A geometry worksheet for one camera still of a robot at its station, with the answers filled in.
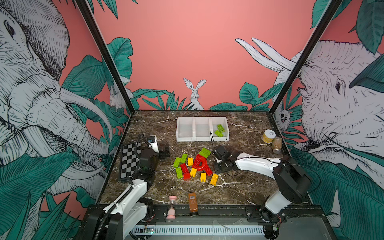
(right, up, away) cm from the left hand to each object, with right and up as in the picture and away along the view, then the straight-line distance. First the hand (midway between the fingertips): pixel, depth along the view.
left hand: (161, 140), depth 83 cm
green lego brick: (+38, +6, +24) cm, 45 cm away
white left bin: (+12, +6, +23) cm, 27 cm away
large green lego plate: (+26, -9, +12) cm, 30 cm away
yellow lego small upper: (+17, -13, +7) cm, 22 cm away
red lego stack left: (+14, -21, +3) cm, 25 cm away
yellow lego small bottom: (+24, -21, +1) cm, 32 cm away
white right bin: (+35, +12, +28) cm, 46 cm away
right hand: (+32, -17, +5) cm, 36 cm away
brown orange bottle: (+19, -33, -9) cm, 39 cm away
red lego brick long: (+28, -19, +5) cm, 34 cm away
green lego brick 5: (+10, -19, +3) cm, 22 cm away
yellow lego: (+18, -19, +3) cm, 26 cm away
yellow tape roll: (+70, +1, +17) cm, 72 cm away
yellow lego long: (+31, -23, +2) cm, 38 cm away
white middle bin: (+24, +6, +25) cm, 36 cm away
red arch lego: (+23, -15, +9) cm, 28 cm away
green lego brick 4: (+8, -14, +7) cm, 18 cm away
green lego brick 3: (+12, -12, +10) cm, 20 cm away
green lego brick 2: (+37, +3, +23) cm, 44 cm away
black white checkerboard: (-20, -13, +4) cm, 24 cm away
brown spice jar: (+73, -4, +12) cm, 74 cm away
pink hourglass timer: (+8, -35, -11) cm, 38 cm away
